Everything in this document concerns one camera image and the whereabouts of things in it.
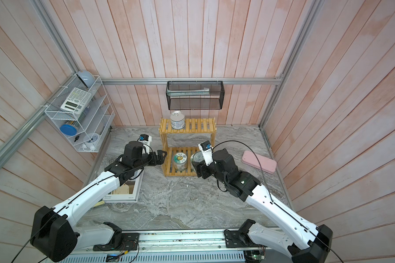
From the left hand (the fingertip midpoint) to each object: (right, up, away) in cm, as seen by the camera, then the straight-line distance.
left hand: (159, 155), depth 82 cm
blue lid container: (-42, +13, -6) cm, 44 cm away
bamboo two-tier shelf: (+22, +15, +1) cm, 27 cm away
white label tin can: (+10, +17, -6) cm, 21 cm away
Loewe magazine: (-18, -20, +3) cm, 27 cm away
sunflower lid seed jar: (+10, -4, +7) cm, 13 cm away
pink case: (+62, -7, +15) cm, 64 cm away
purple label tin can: (+19, +1, -12) cm, 23 cm away
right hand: (+20, 0, -10) cm, 22 cm away
